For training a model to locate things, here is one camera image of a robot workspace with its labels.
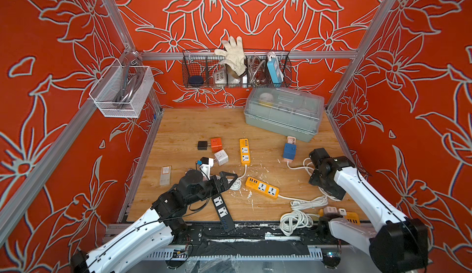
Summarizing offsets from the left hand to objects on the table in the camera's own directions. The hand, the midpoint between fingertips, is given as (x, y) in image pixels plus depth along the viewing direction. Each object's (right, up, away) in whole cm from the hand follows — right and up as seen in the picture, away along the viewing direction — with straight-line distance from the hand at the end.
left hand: (233, 179), depth 70 cm
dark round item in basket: (-21, +45, +28) cm, 57 cm away
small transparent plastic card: (-34, -4, +19) cm, 39 cm away
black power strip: (-4, -16, +7) cm, 18 cm away
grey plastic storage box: (+31, +27, +25) cm, 48 cm away
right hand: (+38, -6, +9) cm, 40 cm away
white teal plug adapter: (-6, +5, +22) cm, 23 cm away
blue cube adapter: (+29, +8, +23) cm, 37 cm away
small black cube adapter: (-18, +10, +32) cm, 38 cm away
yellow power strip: (+14, -8, +14) cm, 21 cm away
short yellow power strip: (+6, +4, +24) cm, 25 cm away
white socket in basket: (-7, +47, +25) cm, 53 cm away
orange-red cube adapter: (-9, +11, +26) cm, 29 cm away
